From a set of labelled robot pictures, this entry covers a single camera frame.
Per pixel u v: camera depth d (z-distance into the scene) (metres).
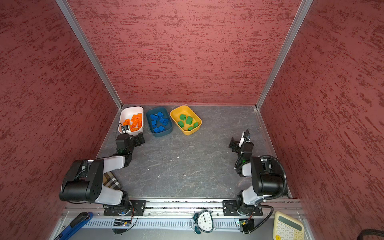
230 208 0.74
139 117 1.11
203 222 0.67
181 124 1.06
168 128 1.01
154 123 1.06
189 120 1.09
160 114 1.12
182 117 1.10
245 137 0.79
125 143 0.71
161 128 1.03
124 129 0.79
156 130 1.01
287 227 0.68
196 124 1.06
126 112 1.12
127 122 1.10
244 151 0.70
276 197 0.45
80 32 0.79
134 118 1.08
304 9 0.72
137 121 1.07
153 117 1.11
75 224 0.67
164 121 1.10
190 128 1.03
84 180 0.44
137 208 0.69
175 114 1.11
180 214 0.74
